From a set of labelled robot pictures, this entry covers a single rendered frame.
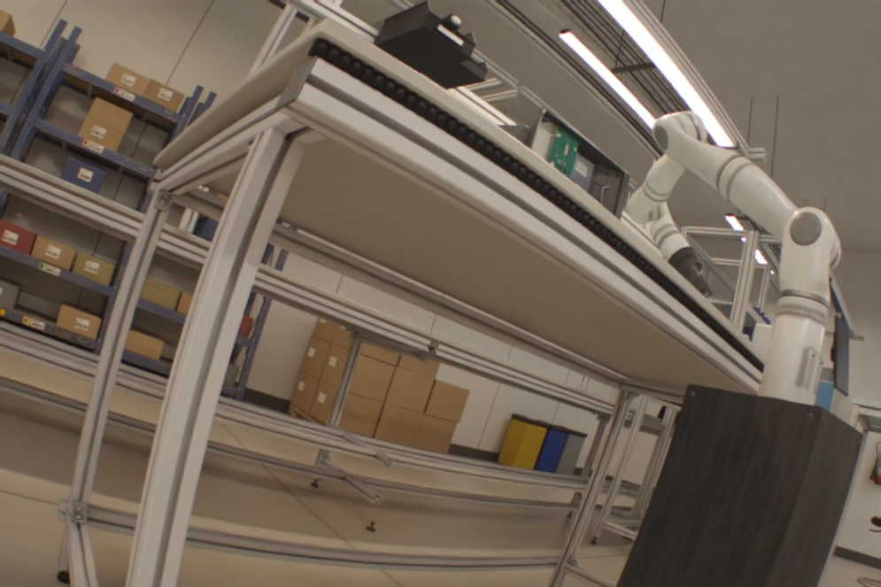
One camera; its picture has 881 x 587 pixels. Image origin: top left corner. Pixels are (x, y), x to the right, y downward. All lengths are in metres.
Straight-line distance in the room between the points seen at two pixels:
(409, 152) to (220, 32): 4.71
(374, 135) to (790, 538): 0.68
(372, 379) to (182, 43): 3.25
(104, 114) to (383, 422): 3.23
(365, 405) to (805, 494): 3.97
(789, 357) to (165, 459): 0.82
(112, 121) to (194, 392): 3.85
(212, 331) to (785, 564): 0.74
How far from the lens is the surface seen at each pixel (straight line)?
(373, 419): 4.56
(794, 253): 0.94
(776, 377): 0.89
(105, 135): 4.32
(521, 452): 6.75
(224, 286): 0.53
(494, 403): 6.74
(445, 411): 4.94
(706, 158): 1.12
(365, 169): 0.79
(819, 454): 0.79
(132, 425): 2.39
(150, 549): 0.59
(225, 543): 1.50
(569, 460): 7.51
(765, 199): 1.05
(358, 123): 0.49
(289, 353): 5.22
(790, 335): 0.90
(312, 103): 0.47
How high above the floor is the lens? 0.75
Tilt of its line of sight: 7 degrees up
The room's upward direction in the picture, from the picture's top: 18 degrees clockwise
